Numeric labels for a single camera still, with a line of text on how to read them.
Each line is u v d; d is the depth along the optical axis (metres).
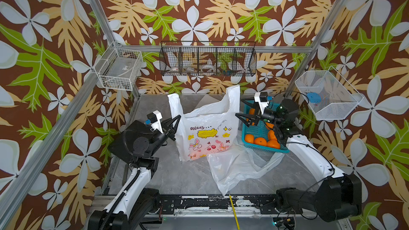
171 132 0.62
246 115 0.65
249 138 0.91
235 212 0.73
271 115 0.64
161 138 0.63
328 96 0.82
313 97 0.84
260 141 0.89
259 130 1.01
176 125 0.68
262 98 0.60
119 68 0.86
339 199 0.40
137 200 0.59
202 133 0.77
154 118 0.59
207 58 0.97
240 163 0.84
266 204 0.73
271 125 0.65
